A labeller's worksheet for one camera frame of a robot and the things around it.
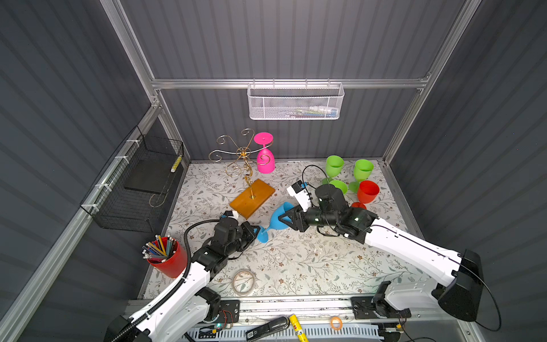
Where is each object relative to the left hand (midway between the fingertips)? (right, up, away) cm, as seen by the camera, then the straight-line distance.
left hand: (263, 229), depth 78 cm
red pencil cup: (-36, -9, -1) cm, 37 cm away
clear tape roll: (-4, -20, +1) cm, 21 cm away
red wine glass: (+43, +14, +11) cm, 47 cm away
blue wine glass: (+5, +4, -8) cm, 11 cm away
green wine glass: (+32, +16, +12) cm, 38 cm away
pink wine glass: (0, +27, +13) cm, 30 cm away
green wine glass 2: (+32, +25, +21) cm, 46 cm away
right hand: (+7, +6, -9) cm, 14 cm away
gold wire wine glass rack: (-6, +10, +25) cm, 28 cm away
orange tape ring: (+25, -32, -7) cm, 41 cm away
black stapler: (+6, -28, -11) cm, 30 cm away
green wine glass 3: (+44, +23, +19) cm, 53 cm away
